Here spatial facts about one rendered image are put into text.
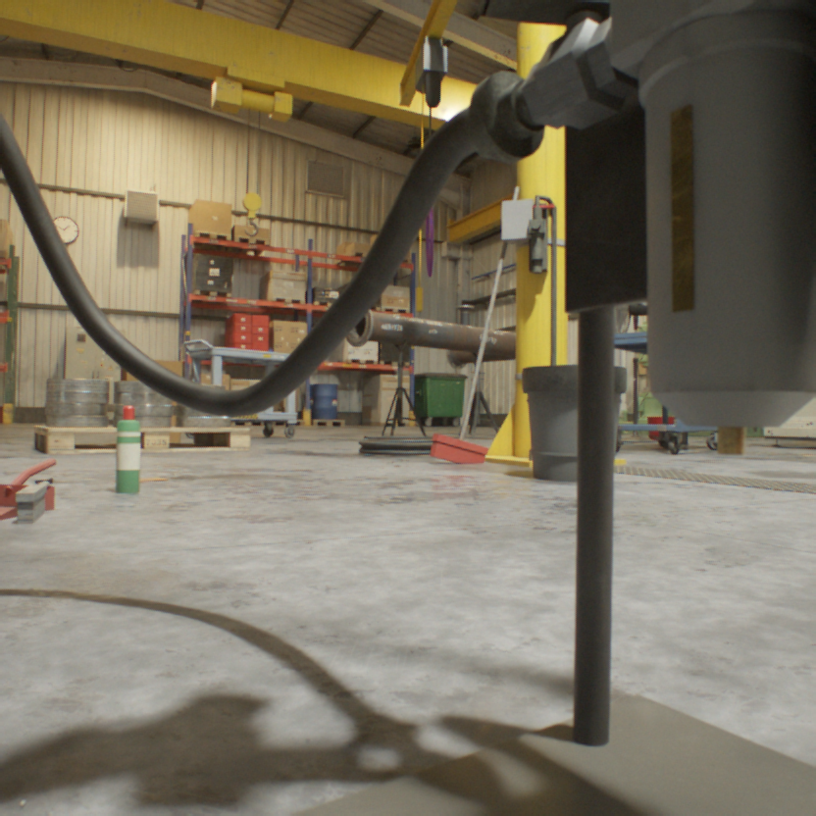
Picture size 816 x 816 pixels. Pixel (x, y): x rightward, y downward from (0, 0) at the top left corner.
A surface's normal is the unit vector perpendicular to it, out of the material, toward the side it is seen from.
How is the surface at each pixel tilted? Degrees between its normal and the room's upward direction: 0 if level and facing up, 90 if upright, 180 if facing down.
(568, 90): 120
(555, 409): 95
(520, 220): 90
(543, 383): 92
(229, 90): 90
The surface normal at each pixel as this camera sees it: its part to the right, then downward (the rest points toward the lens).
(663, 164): -0.96, -0.01
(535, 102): -0.73, 0.48
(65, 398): 0.14, -0.01
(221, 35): 0.45, 0.00
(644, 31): -0.84, -0.02
